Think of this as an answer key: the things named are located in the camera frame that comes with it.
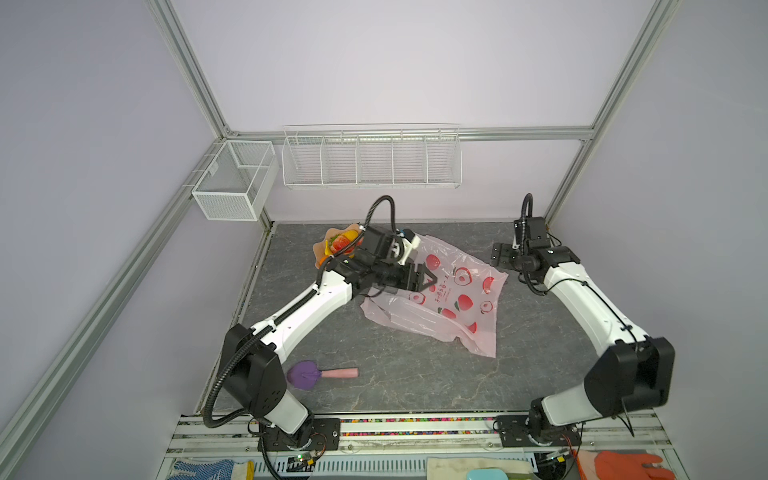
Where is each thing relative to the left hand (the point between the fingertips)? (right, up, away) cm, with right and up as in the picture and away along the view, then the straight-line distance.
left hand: (424, 281), depth 76 cm
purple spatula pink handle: (-33, -27, +7) cm, 43 cm away
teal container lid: (+13, -44, -8) cm, 46 cm away
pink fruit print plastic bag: (+14, -10, +21) cm, 27 cm away
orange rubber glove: (+43, -42, -7) cm, 60 cm away
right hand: (+26, +6, +9) cm, 28 cm away
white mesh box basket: (-59, +30, +20) cm, 69 cm away
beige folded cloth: (+7, -43, -7) cm, 44 cm away
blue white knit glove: (-52, -44, -6) cm, 68 cm away
